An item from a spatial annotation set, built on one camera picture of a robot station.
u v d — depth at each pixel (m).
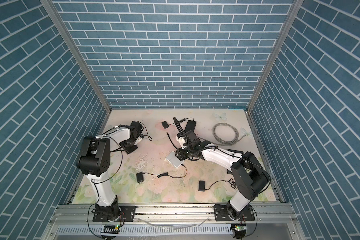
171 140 1.02
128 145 0.86
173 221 0.73
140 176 0.85
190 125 1.08
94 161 0.52
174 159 0.92
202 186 0.82
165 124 1.09
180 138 0.80
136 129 0.83
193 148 0.69
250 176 0.45
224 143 1.00
